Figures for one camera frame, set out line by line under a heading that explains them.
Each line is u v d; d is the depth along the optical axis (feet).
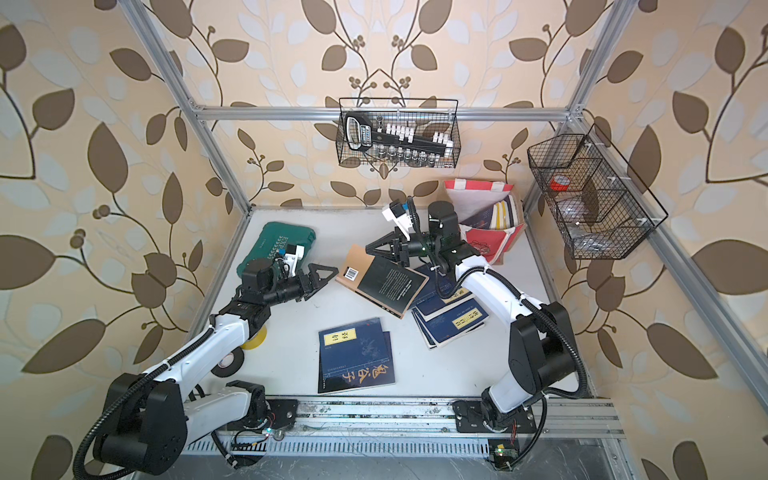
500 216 3.08
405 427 2.42
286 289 2.32
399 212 2.11
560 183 2.64
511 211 3.09
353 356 2.72
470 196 3.23
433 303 2.98
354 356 2.71
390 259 2.27
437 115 2.99
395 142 2.77
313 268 2.37
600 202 2.43
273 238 3.45
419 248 2.17
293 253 2.51
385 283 2.47
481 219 3.16
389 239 2.25
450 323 2.86
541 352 1.43
